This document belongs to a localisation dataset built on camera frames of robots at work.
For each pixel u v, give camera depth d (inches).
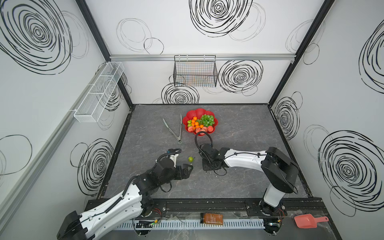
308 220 27.6
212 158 26.7
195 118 42.8
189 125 40.9
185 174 26.8
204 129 39.2
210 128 39.2
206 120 41.5
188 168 27.4
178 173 26.7
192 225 27.8
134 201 20.4
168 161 24.2
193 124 41.2
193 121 42.3
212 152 27.2
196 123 41.6
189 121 41.5
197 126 41.0
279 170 18.0
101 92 28.5
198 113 43.9
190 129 39.1
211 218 26.7
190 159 35.0
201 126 41.0
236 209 29.6
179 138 39.0
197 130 39.9
